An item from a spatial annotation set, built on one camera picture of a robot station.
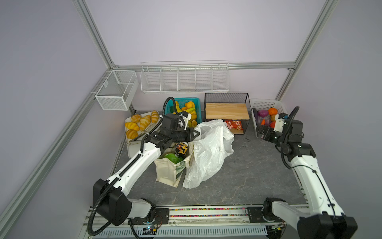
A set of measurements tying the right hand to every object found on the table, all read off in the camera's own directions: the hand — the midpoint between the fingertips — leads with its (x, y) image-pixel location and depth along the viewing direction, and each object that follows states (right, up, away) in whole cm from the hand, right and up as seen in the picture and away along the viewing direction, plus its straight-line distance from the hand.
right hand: (265, 131), depth 77 cm
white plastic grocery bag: (-29, -5, -13) cm, 32 cm away
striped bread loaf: (-75, +5, +31) cm, 81 cm away
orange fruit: (-41, +19, +35) cm, 57 cm away
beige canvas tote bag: (-50, -22, -2) cm, 54 cm away
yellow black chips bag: (-44, -10, +2) cm, 46 cm away
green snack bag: (-49, -14, +2) cm, 51 cm away
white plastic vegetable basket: (+19, +19, +39) cm, 47 cm away
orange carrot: (+14, +5, +33) cm, 36 cm away
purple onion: (+14, +12, +34) cm, 39 cm away
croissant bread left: (-84, +3, +31) cm, 90 cm away
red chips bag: (-8, +4, +28) cm, 30 cm away
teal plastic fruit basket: (-48, +21, +41) cm, 67 cm away
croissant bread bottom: (-81, -3, +25) cm, 85 cm away
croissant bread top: (-83, +8, +35) cm, 90 cm away
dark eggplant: (+9, +10, +35) cm, 37 cm away
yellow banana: (-41, +14, +32) cm, 54 cm away
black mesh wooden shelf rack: (-10, +14, +25) cm, 31 cm away
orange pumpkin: (+22, +14, +36) cm, 44 cm away
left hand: (-35, -2, -3) cm, 35 cm away
